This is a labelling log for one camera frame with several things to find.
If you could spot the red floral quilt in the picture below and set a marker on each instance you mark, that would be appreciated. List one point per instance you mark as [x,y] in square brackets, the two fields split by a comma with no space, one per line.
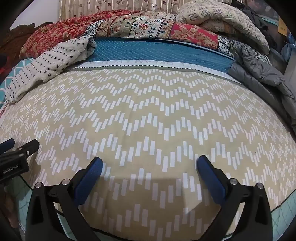
[57,32]

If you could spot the teal trellis-pattern cloth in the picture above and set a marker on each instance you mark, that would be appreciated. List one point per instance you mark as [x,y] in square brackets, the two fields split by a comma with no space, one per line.
[13,69]

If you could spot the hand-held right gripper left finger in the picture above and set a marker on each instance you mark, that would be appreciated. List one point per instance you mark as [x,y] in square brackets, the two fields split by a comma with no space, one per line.
[91,177]

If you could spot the cream patterned comforter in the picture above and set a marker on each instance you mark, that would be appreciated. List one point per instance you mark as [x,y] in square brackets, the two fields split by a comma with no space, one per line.
[219,16]

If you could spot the yellow box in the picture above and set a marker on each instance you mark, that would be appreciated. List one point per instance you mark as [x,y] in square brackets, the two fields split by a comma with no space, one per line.
[282,26]

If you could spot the blue cloth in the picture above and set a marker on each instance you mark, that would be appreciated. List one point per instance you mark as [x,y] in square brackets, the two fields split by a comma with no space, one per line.
[288,48]

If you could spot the beige chevron blanket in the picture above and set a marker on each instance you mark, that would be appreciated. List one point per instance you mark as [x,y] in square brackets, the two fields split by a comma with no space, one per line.
[148,115]

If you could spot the grey puffer jacket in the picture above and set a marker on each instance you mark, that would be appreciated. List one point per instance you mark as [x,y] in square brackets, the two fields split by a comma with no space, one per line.
[259,74]

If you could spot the carved wooden headboard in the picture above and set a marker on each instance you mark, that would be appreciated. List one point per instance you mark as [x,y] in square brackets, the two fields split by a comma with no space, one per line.
[18,37]

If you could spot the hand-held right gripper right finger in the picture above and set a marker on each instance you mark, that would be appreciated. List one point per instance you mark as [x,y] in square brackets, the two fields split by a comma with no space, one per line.
[208,178]

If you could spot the blue quilted mattress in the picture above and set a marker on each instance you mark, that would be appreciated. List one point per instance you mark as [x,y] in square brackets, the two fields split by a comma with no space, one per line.
[161,53]

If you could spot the beige leaf-print curtain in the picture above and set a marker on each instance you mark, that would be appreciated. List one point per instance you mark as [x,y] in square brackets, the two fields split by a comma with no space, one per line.
[104,5]

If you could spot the light teal bedsheet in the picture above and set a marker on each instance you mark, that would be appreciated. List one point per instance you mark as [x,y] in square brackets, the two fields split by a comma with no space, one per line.
[20,201]

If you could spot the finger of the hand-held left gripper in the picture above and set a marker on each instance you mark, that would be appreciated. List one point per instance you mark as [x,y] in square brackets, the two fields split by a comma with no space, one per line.
[29,147]
[5,144]

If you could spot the dark hanging clothes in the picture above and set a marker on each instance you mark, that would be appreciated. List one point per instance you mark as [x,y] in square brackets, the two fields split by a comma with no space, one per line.
[261,20]

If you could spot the white black-dotted fleece jacket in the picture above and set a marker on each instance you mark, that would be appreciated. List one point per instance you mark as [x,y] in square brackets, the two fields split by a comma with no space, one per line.
[46,62]

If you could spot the patchwork floral quilt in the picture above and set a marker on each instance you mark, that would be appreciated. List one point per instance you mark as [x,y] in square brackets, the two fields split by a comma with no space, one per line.
[143,25]

